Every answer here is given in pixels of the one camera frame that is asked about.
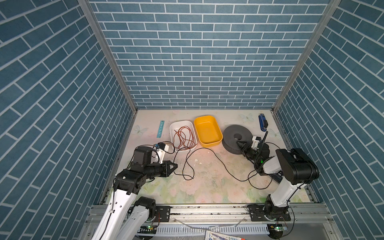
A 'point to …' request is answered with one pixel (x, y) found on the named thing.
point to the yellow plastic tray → (208, 130)
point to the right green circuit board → (275, 230)
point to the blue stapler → (263, 123)
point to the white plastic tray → (175, 125)
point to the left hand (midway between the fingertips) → (177, 166)
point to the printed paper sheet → (214, 235)
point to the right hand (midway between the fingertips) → (236, 141)
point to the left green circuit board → (148, 229)
